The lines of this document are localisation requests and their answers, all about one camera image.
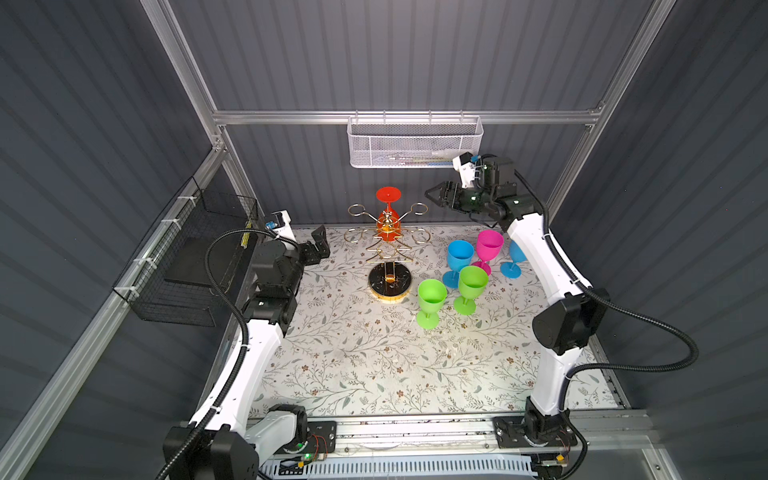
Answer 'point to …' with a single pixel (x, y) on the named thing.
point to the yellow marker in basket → (246, 235)
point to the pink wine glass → (489, 244)
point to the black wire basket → (181, 272)
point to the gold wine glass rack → (387, 282)
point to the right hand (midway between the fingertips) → (434, 197)
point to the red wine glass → (388, 223)
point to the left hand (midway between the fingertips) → (306, 229)
